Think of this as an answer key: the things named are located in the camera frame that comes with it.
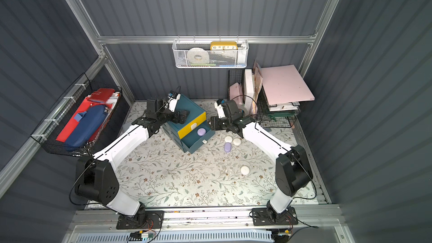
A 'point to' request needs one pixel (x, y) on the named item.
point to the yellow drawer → (192, 125)
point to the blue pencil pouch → (88, 122)
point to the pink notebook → (236, 93)
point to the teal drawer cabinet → (171, 129)
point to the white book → (248, 94)
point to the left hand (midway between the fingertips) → (182, 109)
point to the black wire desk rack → (280, 115)
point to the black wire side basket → (46, 133)
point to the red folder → (99, 97)
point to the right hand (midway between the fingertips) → (216, 125)
